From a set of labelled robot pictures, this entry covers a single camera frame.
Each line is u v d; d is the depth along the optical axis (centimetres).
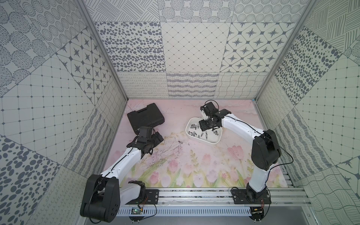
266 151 48
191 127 102
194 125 103
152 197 73
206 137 98
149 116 101
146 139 67
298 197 76
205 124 82
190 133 99
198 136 98
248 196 65
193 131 100
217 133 99
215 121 66
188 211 70
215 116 66
